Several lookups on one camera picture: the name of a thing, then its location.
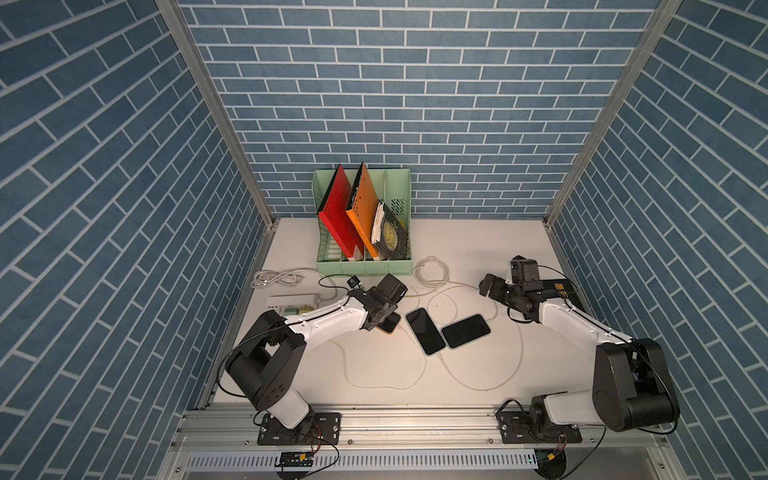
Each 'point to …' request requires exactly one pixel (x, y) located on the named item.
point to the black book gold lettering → (564, 287)
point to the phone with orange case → (390, 323)
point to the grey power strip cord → (285, 278)
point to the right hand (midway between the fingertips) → (493, 288)
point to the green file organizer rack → (391, 187)
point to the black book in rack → (394, 242)
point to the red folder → (333, 214)
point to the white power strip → (290, 305)
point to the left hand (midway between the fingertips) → (392, 309)
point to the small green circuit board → (296, 459)
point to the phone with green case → (465, 330)
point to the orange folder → (361, 207)
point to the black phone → (425, 331)
